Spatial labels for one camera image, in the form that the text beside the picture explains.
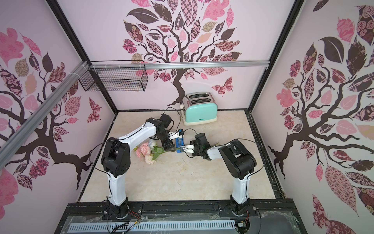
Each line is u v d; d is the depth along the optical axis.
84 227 0.70
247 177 0.53
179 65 0.94
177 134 0.82
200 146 0.78
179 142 0.96
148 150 0.83
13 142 0.51
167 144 0.81
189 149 0.85
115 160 0.52
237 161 0.52
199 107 1.03
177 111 1.17
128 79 0.79
